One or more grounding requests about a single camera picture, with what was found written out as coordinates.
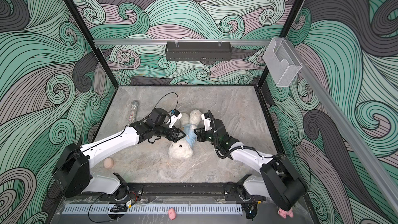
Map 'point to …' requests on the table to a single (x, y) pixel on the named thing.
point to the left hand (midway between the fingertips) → (182, 132)
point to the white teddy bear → (181, 149)
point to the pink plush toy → (284, 213)
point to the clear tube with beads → (132, 113)
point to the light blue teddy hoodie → (190, 137)
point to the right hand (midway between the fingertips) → (194, 130)
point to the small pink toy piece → (172, 213)
